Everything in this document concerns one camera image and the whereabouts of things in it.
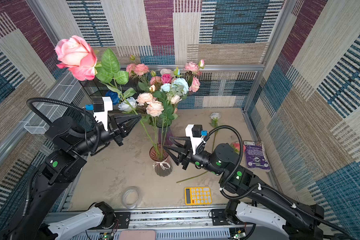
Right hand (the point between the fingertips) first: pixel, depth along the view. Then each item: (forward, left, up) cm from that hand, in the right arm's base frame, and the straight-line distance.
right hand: (167, 146), depth 53 cm
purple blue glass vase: (+15, +3, -14) cm, 20 cm away
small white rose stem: (+46, -30, -38) cm, 67 cm away
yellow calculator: (-7, -13, -39) cm, 42 cm away
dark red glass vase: (+6, +5, -25) cm, 26 cm away
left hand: (+5, +8, +11) cm, 15 cm away
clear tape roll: (-6, +22, -40) cm, 46 cm away
